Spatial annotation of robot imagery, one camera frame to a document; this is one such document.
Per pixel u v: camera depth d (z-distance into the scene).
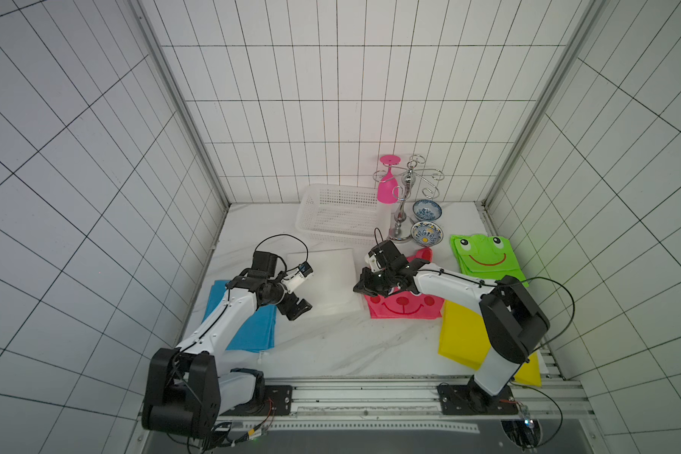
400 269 0.68
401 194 1.00
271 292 0.71
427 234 1.07
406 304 0.90
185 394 0.39
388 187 1.04
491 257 1.01
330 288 0.93
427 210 1.15
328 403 0.74
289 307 0.74
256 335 0.81
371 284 0.77
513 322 0.46
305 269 0.74
